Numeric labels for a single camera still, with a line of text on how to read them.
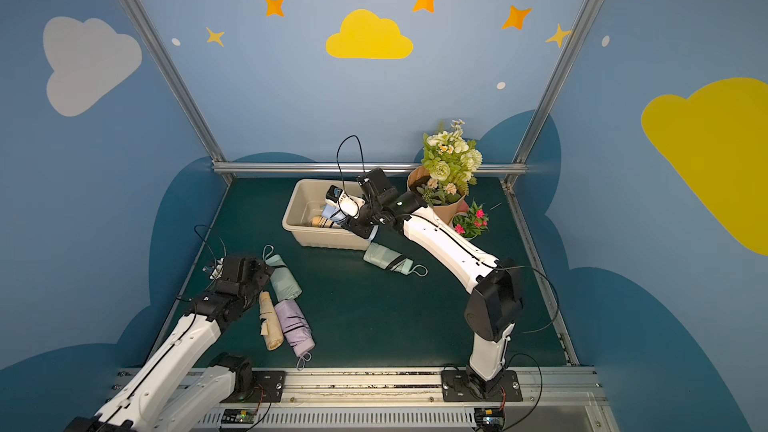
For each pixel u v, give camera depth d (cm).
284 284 89
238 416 72
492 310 45
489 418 73
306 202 107
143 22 77
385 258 96
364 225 72
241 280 62
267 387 74
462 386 73
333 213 76
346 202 69
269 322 80
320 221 101
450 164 88
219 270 72
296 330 80
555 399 74
